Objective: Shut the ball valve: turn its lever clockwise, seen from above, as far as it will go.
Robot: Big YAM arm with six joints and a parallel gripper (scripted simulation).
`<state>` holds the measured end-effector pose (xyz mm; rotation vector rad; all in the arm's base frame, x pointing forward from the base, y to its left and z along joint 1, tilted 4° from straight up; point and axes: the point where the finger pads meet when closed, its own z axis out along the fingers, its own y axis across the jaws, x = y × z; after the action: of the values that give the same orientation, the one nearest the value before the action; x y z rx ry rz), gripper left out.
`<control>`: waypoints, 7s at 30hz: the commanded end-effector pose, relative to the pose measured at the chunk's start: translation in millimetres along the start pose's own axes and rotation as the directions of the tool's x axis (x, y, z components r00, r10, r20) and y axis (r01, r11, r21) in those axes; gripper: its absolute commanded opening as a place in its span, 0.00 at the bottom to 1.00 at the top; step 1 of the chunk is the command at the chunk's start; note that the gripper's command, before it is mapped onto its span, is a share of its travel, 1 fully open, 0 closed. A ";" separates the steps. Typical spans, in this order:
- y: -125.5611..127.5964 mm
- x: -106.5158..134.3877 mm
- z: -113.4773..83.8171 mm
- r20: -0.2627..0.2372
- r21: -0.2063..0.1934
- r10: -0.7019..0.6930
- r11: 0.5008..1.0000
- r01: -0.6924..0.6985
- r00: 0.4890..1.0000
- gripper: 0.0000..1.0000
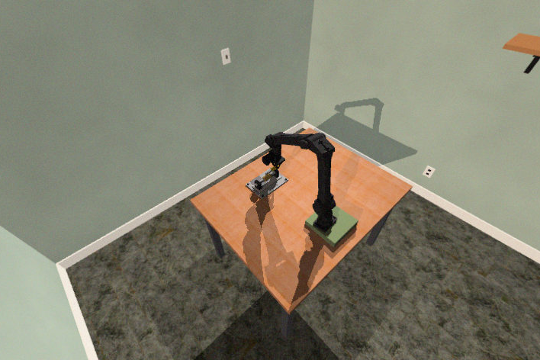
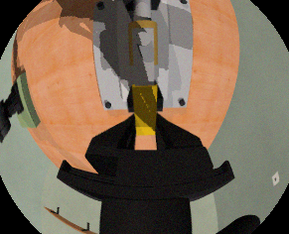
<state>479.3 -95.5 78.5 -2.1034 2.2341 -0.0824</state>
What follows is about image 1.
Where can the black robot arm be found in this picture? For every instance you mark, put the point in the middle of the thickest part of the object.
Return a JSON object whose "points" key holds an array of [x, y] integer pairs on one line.
{"points": [[318, 144]]}

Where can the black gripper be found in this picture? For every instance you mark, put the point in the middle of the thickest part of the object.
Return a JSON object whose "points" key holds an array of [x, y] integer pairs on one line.
{"points": [[278, 163]]}

